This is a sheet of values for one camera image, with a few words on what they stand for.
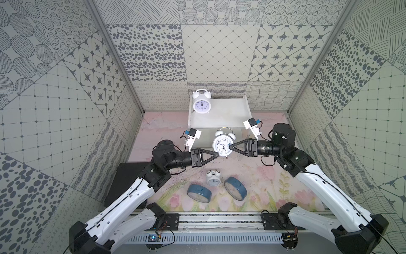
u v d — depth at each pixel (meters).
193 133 0.59
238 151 0.59
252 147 0.55
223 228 0.73
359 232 0.37
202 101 0.70
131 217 0.56
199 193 0.72
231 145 0.59
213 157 0.57
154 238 0.72
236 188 0.73
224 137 0.60
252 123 0.59
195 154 0.54
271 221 0.75
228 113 0.74
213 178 0.81
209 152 0.58
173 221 0.74
